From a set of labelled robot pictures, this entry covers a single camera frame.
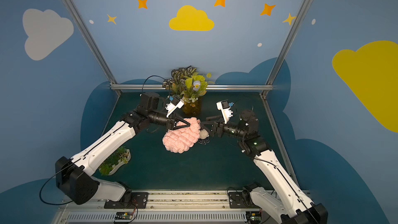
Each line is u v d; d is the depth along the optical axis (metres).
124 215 0.72
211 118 0.69
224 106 0.60
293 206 0.39
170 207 0.73
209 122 0.69
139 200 0.76
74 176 0.39
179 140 0.62
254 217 0.72
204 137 0.75
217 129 0.59
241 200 0.74
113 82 1.15
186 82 0.95
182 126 0.66
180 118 0.65
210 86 0.98
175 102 0.61
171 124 0.61
